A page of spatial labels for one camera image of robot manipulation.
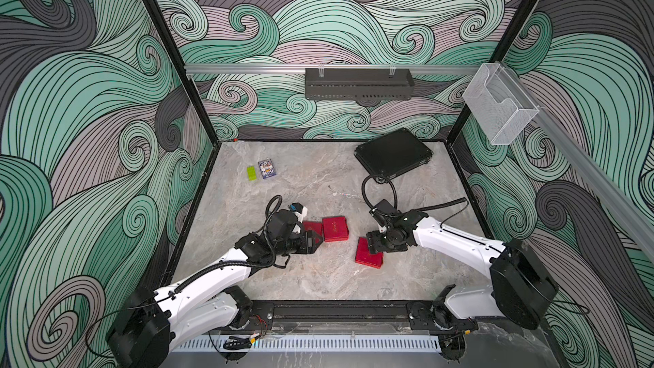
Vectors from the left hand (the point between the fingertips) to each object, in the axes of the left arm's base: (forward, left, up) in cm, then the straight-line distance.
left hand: (318, 237), depth 78 cm
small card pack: (+35, +23, -9) cm, 43 cm away
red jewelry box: (+7, -6, -8) cm, 12 cm away
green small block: (+33, +29, -9) cm, 45 cm away
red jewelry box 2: (+7, +1, -6) cm, 10 cm away
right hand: (0, -19, -8) cm, 21 cm away
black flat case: (+43, -33, -8) cm, 55 cm away
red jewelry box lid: (-3, -15, -8) cm, 17 cm away
